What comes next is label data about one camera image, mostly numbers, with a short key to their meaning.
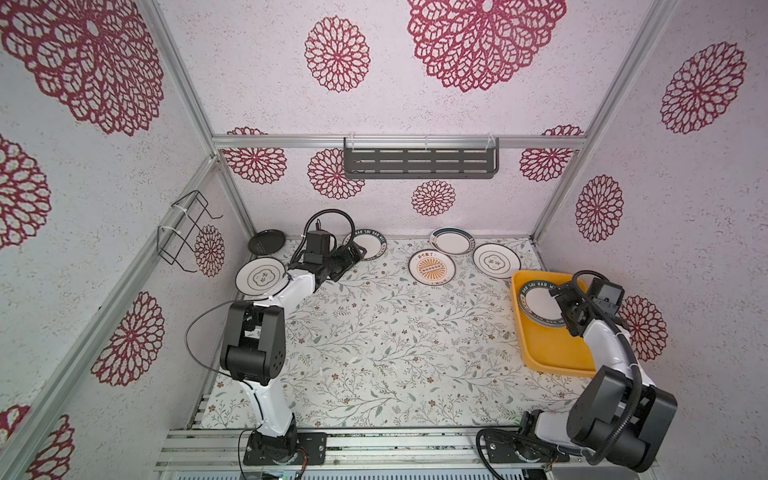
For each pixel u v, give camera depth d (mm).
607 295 638
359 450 745
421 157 944
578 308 647
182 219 774
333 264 815
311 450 735
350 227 791
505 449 730
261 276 1094
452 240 1208
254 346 494
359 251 872
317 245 738
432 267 1110
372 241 1203
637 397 391
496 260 1135
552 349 917
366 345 922
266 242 1221
